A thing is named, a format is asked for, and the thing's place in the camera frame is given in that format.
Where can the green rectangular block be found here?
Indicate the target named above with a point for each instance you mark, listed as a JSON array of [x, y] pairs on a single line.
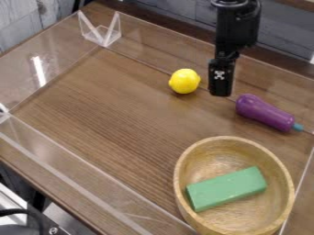
[[226, 188]]

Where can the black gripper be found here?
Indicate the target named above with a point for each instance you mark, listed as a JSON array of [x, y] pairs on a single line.
[[238, 22]]

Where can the clear acrylic corner bracket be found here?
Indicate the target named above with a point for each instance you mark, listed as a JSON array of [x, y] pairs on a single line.
[[105, 36]]

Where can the purple toy eggplant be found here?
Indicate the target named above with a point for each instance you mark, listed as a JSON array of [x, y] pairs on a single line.
[[252, 107]]

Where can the brown wooden bowl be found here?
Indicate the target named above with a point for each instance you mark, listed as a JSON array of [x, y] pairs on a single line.
[[254, 215]]

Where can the yellow toy lemon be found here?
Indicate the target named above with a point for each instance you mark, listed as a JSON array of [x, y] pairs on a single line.
[[185, 81]]

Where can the clear acrylic tray wall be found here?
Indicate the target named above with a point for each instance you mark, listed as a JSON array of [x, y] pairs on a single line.
[[94, 128]]

